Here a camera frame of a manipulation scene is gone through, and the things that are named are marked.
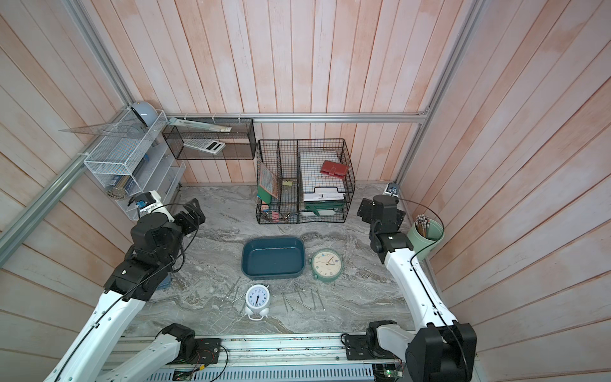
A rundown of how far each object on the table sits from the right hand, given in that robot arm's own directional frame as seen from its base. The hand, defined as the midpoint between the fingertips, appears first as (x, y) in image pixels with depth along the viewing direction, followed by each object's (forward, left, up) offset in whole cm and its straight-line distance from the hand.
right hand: (378, 202), depth 81 cm
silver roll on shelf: (-2, +87, +8) cm, 87 cm away
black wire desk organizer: (+31, +40, -21) cm, 55 cm away
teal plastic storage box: (-10, +38, -23) cm, 46 cm away
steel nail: (-26, +20, -25) cm, 41 cm away
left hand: (-11, +59, +9) cm, 61 cm away
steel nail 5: (-23, +28, -24) cm, 44 cm away
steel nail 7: (-26, +50, -23) cm, 61 cm away
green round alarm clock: (-13, +17, -22) cm, 31 cm away
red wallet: (+20, +14, -2) cm, 24 cm away
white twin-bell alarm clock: (-27, +42, -22) cm, 54 cm away
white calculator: (+28, +68, +4) cm, 74 cm away
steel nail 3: (-27, +27, -25) cm, 45 cm away
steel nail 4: (-26, +33, -24) cm, 48 cm away
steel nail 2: (-25, +22, -24) cm, 42 cm away
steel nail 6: (-23, +53, -23) cm, 62 cm away
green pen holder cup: (-6, -18, -12) cm, 23 cm away
